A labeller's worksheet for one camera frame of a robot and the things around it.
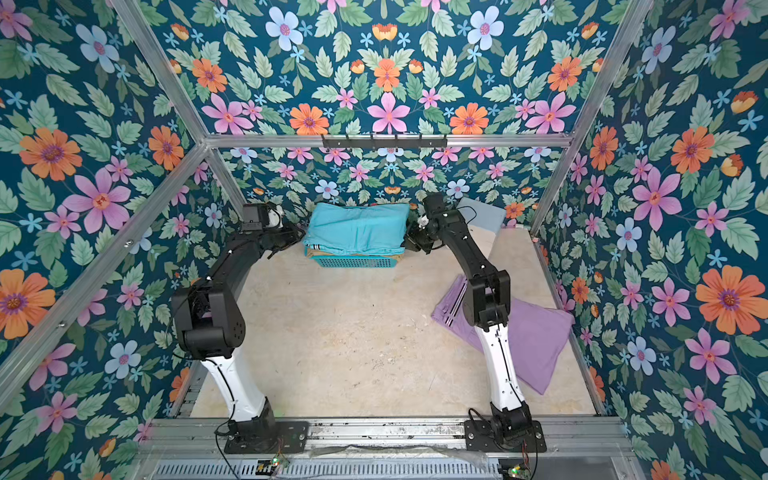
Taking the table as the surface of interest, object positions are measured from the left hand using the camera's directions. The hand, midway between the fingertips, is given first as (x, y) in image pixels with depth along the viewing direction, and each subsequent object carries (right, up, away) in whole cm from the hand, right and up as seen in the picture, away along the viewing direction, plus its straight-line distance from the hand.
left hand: (303, 227), depth 95 cm
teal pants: (+18, 0, +7) cm, 19 cm away
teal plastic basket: (+15, -11, +7) cm, 20 cm away
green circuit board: (-1, -61, -23) cm, 65 cm away
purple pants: (+75, -34, -2) cm, 82 cm away
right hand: (+32, -4, +3) cm, 32 cm away
